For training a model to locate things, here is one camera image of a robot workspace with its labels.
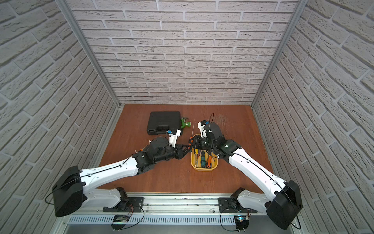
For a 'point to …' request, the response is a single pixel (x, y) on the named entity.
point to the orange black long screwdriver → (209, 165)
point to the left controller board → (120, 222)
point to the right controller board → (241, 222)
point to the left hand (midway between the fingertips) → (193, 147)
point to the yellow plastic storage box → (196, 155)
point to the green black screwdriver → (203, 159)
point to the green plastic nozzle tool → (184, 124)
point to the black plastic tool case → (159, 122)
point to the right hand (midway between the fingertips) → (191, 141)
